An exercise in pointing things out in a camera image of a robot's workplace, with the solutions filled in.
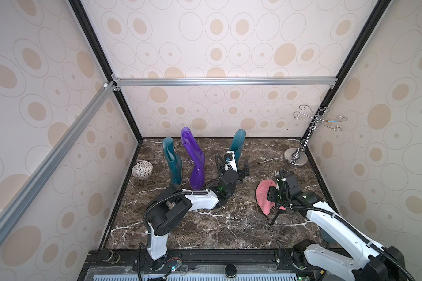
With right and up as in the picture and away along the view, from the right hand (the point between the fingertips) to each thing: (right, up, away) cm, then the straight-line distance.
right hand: (274, 192), depth 83 cm
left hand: (-14, +17, -1) cm, 22 cm away
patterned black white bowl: (-71, +9, +18) cm, 74 cm away
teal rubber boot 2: (-17, +24, +8) cm, 30 cm away
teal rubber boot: (-46, +16, -6) cm, 49 cm away
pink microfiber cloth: (-6, +1, +1) cm, 6 cm away
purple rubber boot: (-38, +7, +11) cm, 40 cm away
